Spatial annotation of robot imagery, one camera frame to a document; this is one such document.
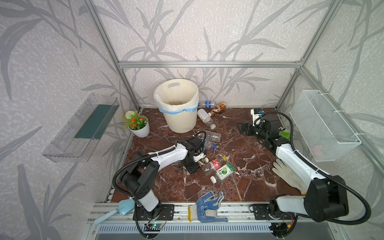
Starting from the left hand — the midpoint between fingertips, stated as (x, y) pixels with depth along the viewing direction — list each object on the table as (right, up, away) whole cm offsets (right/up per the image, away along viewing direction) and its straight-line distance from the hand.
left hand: (193, 163), depth 88 cm
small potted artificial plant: (-35, +23, +4) cm, 42 cm away
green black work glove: (+64, +16, +16) cm, 68 cm away
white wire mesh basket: (+59, +20, -23) cm, 66 cm away
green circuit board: (-21, -27, -15) cm, 37 cm away
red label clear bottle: (+10, -2, -3) cm, 10 cm away
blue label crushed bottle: (+13, +8, +10) cm, 18 cm away
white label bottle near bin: (+8, +27, +20) cm, 35 cm away
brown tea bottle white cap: (+6, +1, +1) cm, 7 cm away
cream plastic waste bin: (-7, +24, +7) cm, 26 cm away
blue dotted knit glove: (+7, -18, -17) cm, 26 cm away
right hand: (+28, +26, -3) cm, 39 cm away
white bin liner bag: (-16, +42, +17) cm, 48 cm away
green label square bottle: (+17, -4, -5) cm, 18 cm away
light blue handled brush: (-34, -17, -14) cm, 41 cm away
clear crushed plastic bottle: (+13, +14, +11) cm, 22 cm away
